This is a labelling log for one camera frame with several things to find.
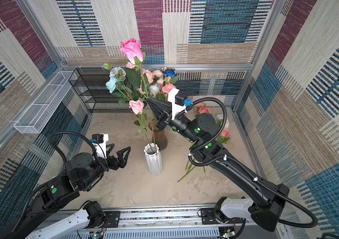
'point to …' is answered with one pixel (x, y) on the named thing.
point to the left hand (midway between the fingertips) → (122, 145)
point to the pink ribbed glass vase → (159, 137)
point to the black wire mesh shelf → (90, 83)
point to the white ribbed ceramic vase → (153, 159)
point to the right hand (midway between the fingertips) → (147, 101)
